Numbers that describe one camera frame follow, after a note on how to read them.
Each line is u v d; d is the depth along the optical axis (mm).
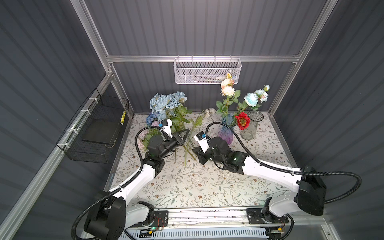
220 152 586
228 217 754
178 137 686
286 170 466
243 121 805
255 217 728
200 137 653
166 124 693
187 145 743
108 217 403
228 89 795
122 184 465
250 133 991
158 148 598
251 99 767
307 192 403
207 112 1158
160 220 722
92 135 718
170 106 675
